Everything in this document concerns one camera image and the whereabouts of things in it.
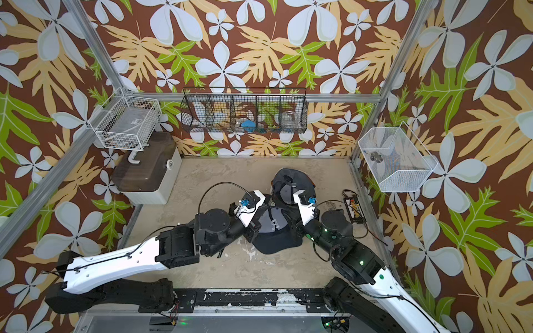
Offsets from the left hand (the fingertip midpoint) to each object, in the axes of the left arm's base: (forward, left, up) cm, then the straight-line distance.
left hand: (266, 205), depth 59 cm
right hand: (+2, -5, -6) cm, 8 cm away
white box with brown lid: (+29, +53, -24) cm, 66 cm away
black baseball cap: (0, -4, -19) cm, 19 cm away
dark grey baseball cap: (+27, -10, -25) cm, 38 cm away
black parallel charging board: (+20, -43, -35) cm, 59 cm away
